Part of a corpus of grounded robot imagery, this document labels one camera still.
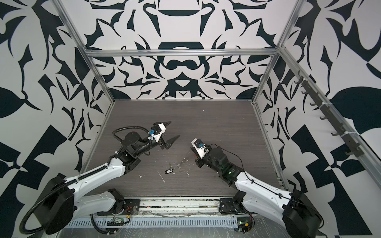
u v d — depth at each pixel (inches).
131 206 29.0
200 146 25.7
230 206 29.3
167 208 29.9
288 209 16.7
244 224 27.9
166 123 27.6
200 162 27.7
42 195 16.7
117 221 27.7
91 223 27.6
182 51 36.3
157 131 22.7
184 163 35.1
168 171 33.5
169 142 25.5
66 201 15.6
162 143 25.2
